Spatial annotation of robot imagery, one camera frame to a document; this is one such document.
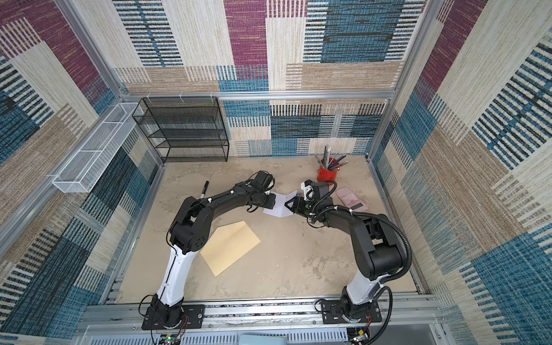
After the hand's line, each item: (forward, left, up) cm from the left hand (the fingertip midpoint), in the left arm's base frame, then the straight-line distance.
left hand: (273, 203), depth 102 cm
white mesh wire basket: (-6, +62, +33) cm, 71 cm away
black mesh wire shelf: (+33, +44, +18) cm, 58 cm away
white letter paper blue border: (-4, -4, 0) cm, 5 cm away
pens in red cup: (+16, -28, +9) cm, 34 cm away
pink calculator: (+1, -36, 0) cm, 36 cm away
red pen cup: (+11, -24, +7) cm, 28 cm away
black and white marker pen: (+9, +34, -1) cm, 35 cm away
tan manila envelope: (-19, +19, -1) cm, 27 cm away
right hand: (-6, -8, +6) cm, 11 cm away
